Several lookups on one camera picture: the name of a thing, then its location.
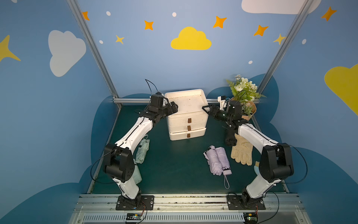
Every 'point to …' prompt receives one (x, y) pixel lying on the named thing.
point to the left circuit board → (134, 217)
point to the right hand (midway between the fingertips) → (206, 108)
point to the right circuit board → (250, 217)
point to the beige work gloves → (242, 152)
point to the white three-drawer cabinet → (190, 121)
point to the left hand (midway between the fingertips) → (173, 106)
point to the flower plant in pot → (244, 91)
